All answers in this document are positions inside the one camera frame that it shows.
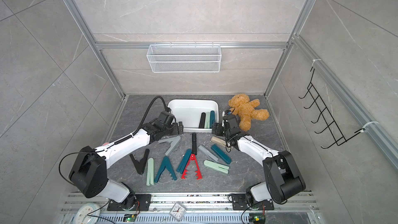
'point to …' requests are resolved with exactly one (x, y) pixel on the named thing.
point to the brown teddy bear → (245, 109)
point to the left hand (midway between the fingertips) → (179, 125)
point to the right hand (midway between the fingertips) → (219, 126)
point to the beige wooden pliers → (219, 140)
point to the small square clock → (178, 211)
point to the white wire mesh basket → (184, 58)
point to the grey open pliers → (174, 141)
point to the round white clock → (89, 213)
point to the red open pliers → (198, 173)
